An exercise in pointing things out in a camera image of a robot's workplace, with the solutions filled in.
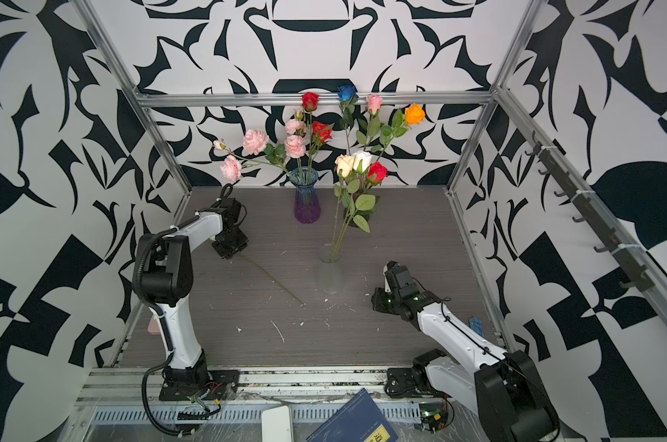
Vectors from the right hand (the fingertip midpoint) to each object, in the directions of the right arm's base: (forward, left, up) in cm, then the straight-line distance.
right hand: (376, 297), depth 86 cm
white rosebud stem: (+4, +29, -3) cm, 29 cm away
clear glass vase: (+7, +13, +6) cm, 16 cm away
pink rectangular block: (-8, +66, 0) cm, 67 cm away
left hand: (+20, +47, +1) cm, 51 cm away
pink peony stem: (+30, +34, +34) cm, 56 cm away
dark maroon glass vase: (+12, +8, +26) cm, 30 cm away
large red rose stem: (+46, +16, +28) cm, 56 cm away
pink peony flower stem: (+38, +24, +30) cm, 54 cm away
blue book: (-31, +7, -2) cm, 32 cm away
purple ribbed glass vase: (+36, +23, +2) cm, 43 cm away
